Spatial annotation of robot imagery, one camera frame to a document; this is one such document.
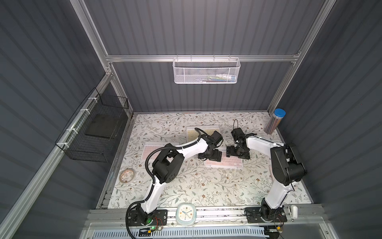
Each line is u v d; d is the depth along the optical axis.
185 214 0.72
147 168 0.51
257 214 0.74
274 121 0.96
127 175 0.88
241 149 0.79
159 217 0.73
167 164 0.56
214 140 0.77
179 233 0.77
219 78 0.92
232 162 0.94
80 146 0.68
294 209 0.72
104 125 0.74
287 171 0.49
